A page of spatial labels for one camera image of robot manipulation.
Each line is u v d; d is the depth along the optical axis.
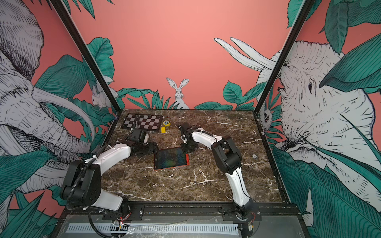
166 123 1.11
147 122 1.10
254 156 0.95
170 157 0.93
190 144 0.84
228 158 0.55
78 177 0.41
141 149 0.77
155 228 0.70
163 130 1.07
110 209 0.60
